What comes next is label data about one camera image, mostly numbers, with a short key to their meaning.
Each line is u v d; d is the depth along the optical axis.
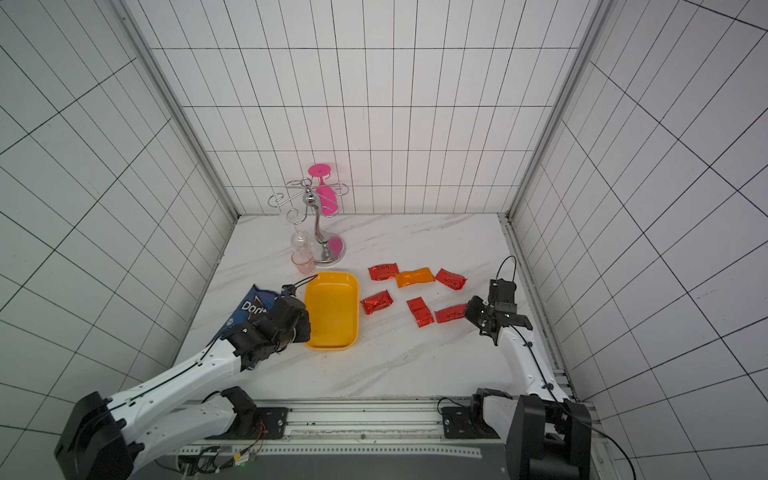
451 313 0.90
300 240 0.88
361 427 0.73
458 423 0.73
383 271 1.01
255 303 0.92
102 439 0.38
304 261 0.98
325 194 1.03
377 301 0.92
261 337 0.59
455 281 0.98
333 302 0.92
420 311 0.92
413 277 1.00
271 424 0.73
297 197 0.86
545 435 0.39
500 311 0.65
